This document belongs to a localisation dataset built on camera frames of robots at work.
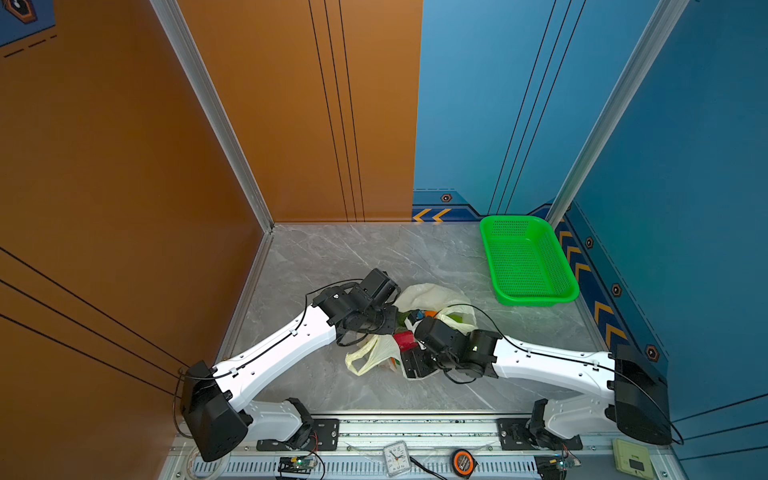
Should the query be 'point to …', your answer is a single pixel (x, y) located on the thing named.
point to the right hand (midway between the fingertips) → (405, 362)
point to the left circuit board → (300, 465)
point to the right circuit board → (551, 467)
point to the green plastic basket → (527, 263)
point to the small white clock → (397, 459)
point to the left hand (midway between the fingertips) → (394, 320)
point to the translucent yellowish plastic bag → (441, 301)
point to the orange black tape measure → (464, 463)
